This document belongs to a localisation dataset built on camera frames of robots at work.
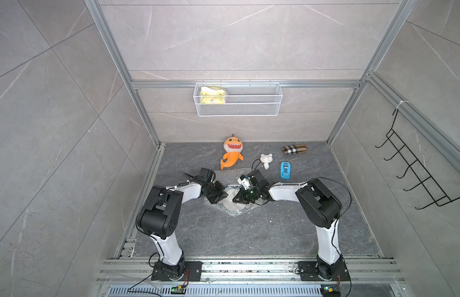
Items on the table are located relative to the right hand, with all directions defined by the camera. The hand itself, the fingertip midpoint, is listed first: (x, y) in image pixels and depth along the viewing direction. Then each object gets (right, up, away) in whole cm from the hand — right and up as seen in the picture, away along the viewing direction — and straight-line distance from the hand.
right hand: (234, 200), depth 93 cm
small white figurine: (+19, +21, +15) cm, 32 cm away
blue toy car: (+30, +15, +11) cm, 35 cm away
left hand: (-2, +5, +1) cm, 5 cm away
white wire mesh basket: (+2, +54, +8) cm, 55 cm away
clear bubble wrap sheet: (-3, +10, +8) cm, 13 cm away
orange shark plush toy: (0, +29, +15) cm, 32 cm away
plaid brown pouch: (+38, +27, +19) cm, 50 cm away
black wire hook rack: (+67, +10, -33) cm, 76 cm away
